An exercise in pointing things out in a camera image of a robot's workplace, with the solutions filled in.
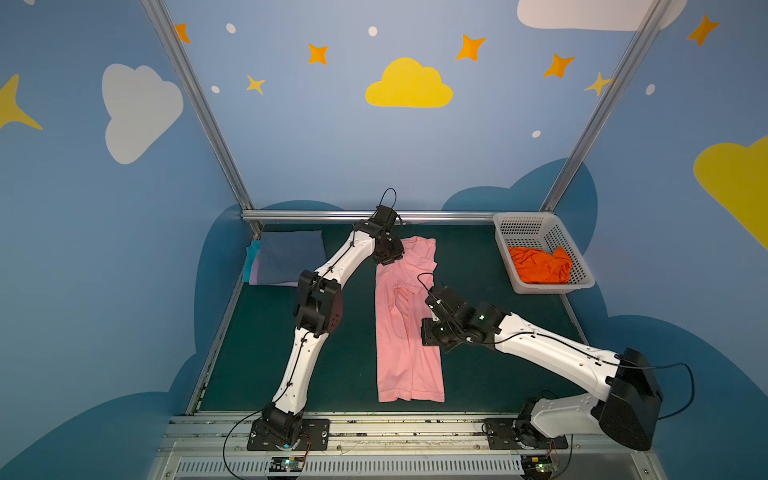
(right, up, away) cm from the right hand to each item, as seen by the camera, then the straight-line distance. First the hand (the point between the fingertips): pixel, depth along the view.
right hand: (422, 331), depth 80 cm
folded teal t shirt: (-60, +19, +28) cm, 69 cm away
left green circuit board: (-33, -29, -9) cm, 45 cm away
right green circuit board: (+27, -31, -8) cm, 42 cm away
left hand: (-4, +21, +19) cm, 29 cm away
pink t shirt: (-4, -12, +5) cm, 13 cm away
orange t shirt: (+44, +16, +24) cm, 53 cm away
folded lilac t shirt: (-54, +14, +19) cm, 59 cm away
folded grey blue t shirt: (-46, +21, +25) cm, 56 cm away
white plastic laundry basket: (+52, +30, +39) cm, 72 cm away
